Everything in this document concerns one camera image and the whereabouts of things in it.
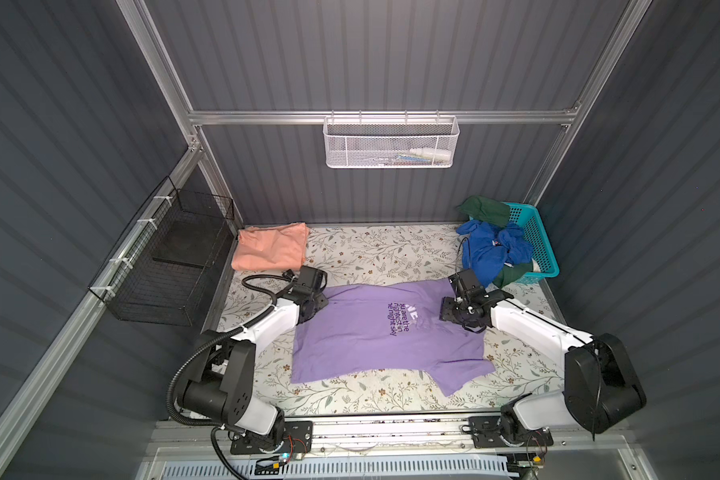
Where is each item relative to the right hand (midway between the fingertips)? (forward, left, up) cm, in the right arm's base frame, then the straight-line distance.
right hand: (452, 313), depth 90 cm
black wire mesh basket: (0, +76, +24) cm, 80 cm away
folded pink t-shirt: (+29, +62, -2) cm, 69 cm away
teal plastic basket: (+27, -35, +1) cm, 45 cm away
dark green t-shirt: (+43, -22, +2) cm, 49 cm away
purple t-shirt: (-3, +19, -5) cm, 20 cm away
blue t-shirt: (+21, -14, +5) cm, 26 cm away
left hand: (+4, +42, +2) cm, 42 cm away
